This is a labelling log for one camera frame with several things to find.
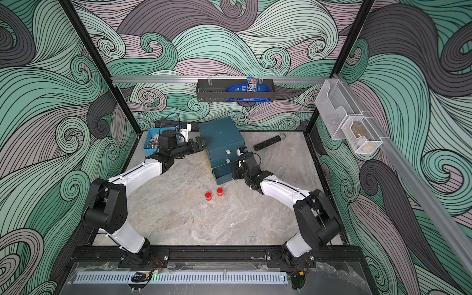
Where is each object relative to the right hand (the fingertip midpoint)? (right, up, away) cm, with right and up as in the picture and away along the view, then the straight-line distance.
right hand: (236, 167), depth 89 cm
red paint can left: (-14, -15, 0) cm, 20 cm away
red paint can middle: (-8, -12, +1) cm, 15 cm away
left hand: (-14, +14, -5) cm, 20 cm away
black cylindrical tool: (+29, +17, +24) cm, 41 cm away
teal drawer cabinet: (-7, +9, -6) cm, 13 cm away
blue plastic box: (-56, +17, +25) cm, 64 cm away
